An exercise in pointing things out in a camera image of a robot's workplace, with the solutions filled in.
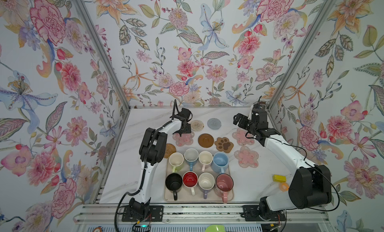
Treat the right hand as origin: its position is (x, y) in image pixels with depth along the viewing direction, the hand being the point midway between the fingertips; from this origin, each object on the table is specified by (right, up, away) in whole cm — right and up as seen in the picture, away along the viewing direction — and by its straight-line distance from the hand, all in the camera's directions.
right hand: (240, 118), depth 88 cm
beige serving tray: (-32, -40, -9) cm, 52 cm away
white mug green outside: (-38, -24, -2) cm, 45 cm away
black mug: (-38, -35, -6) cm, 52 cm away
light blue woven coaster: (-12, -3, +23) cm, 26 cm away
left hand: (-33, -8, +18) cm, 39 cm away
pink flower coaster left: (-32, -14, +16) cm, 38 cm away
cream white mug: (-20, -24, 0) cm, 31 cm away
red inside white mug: (-29, -34, -4) cm, 45 cm away
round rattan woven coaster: (-42, -20, +10) cm, 48 cm away
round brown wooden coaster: (-19, -15, +13) cm, 27 cm away
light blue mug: (-11, -26, +3) cm, 29 cm away
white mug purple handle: (-20, -36, -4) cm, 41 cm away
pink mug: (-10, -35, -6) cm, 38 cm away
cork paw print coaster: (-7, -17, +13) cm, 23 cm away
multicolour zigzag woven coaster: (-24, -5, +22) cm, 33 cm away
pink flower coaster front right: (+6, -25, +6) cm, 26 cm away
